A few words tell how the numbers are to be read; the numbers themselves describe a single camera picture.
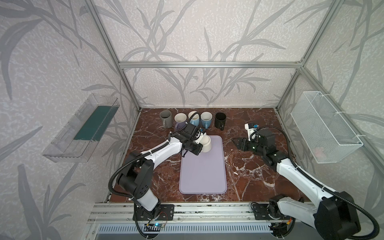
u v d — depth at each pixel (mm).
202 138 817
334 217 402
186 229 770
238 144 739
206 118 1046
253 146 697
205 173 870
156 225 707
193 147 754
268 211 722
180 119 1051
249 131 737
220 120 1027
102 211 754
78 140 632
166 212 736
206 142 865
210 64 1806
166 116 1027
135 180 445
